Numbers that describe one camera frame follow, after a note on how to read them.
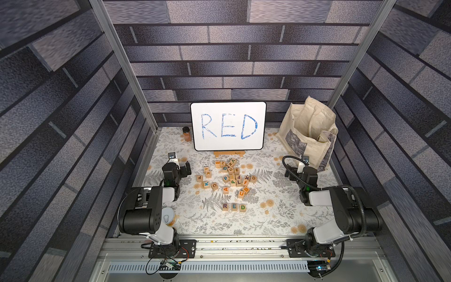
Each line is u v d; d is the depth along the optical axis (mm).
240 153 1030
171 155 813
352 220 443
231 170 960
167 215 776
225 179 926
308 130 1034
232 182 921
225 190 895
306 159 812
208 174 948
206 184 901
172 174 723
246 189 895
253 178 924
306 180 725
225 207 833
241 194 874
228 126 948
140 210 459
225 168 972
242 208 830
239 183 919
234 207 834
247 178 924
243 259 715
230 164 981
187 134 1069
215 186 900
